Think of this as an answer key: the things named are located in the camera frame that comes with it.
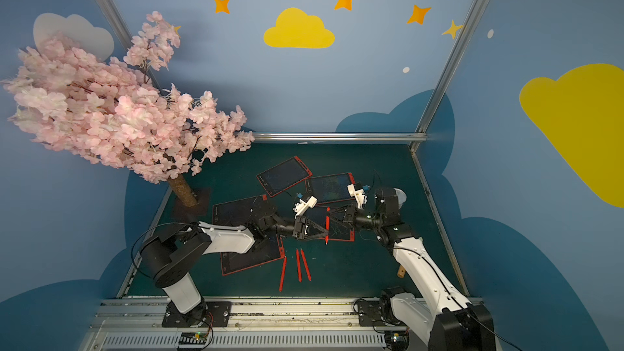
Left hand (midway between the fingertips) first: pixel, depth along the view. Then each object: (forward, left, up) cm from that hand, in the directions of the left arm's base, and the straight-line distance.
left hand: (329, 233), depth 71 cm
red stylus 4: (-3, +7, -20) cm, 21 cm away
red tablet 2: (+31, -2, -22) cm, 38 cm away
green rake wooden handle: (-5, -26, -18) cm, 32 cm away
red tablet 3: (+10, -5, -20) cm, 23 cm away
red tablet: (+38, +19, -22) cm, 48 cm away
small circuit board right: (-24, -22, -23) cm, 40 cm away
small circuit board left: (-25, +41, -23) cm, 53 cm away
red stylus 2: (-7, +15, -20) cm, 26 cm away
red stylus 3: (-3, +10, -20) cm, 22 cm away
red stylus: (+3, +1, -1) cm, 3 cm away
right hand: (+7, -1, 0) cm, 7 cm away
